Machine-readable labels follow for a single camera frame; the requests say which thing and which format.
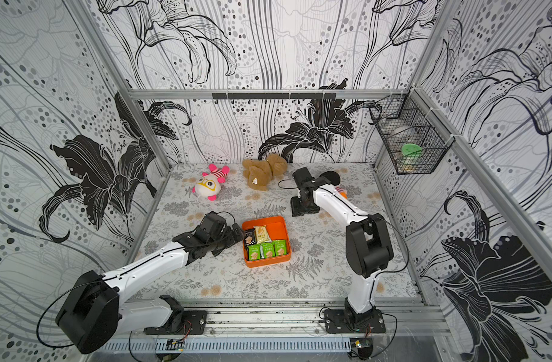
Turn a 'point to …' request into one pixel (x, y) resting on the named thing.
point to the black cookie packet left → (249, 237)
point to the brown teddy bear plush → (259, 172)
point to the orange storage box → (277, 230)
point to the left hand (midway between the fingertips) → (240, 241)
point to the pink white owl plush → (209, 185)
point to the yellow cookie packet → (262, 234)
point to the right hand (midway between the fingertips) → (303, 206)
